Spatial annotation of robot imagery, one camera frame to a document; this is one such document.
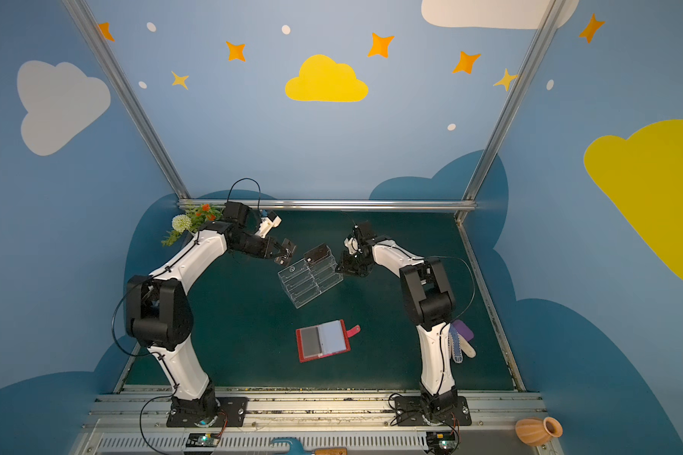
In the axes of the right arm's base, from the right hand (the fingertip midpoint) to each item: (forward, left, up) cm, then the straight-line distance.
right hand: (343, 267), depth 100 cm
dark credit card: (+3, +9, +5) cm, 10 cm away
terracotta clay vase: (-46, -49, +6) cm, 67 cm away
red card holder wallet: (-26, +4, -3) cm, 26 cm away
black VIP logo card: (-1, +17, +12) cm, 21 cm away
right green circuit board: (-49, -29, -5) cm, 57 cm away
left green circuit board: (-53, +32, -3) cm, 62 cm away
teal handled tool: (-53, +7, -3) cm, 54 cm away
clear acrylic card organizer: (-7, +13, +1) cm, 14 cm away
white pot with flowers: (+9, +56, +11) cm, 58 cm away
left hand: (-3, +17, +13) cm, 22 cm away
